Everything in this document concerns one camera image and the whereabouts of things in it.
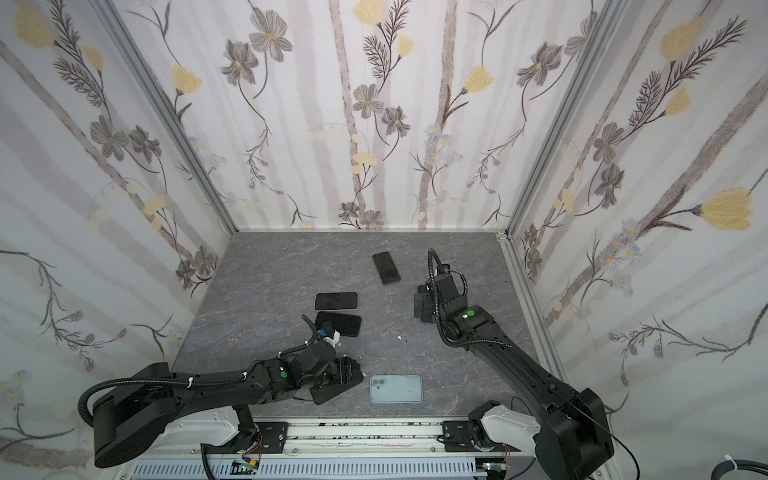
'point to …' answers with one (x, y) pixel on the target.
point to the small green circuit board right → (495, 466)
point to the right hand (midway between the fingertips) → (430, 294)
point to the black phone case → (321, 392)
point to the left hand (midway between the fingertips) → (350, 363)
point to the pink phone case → (338, 309)
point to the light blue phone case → (396, 389)
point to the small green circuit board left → (241, 467)
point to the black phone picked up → (336, 300)
